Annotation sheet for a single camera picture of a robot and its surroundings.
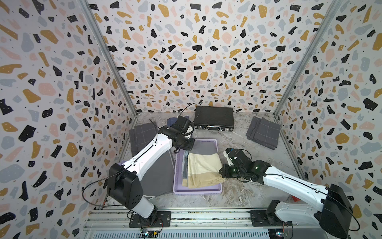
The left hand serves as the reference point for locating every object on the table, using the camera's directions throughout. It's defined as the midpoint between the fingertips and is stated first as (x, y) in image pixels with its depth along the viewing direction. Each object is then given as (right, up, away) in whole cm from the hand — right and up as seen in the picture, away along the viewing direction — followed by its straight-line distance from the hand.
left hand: (191, 144), depth 83 cm
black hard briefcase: (+16, +16, +32) cm, 39 cm away
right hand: (+15, -14, -4) cm, 21 cm away
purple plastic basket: (+13, -24, -2) cm, 28 cm away
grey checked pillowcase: (+52, +6, +27) cm, 59 cm away
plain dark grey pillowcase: (-18, -19, 0) cm, 26 cm away
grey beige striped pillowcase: (+6, -12, -3) cm, 13 cm away
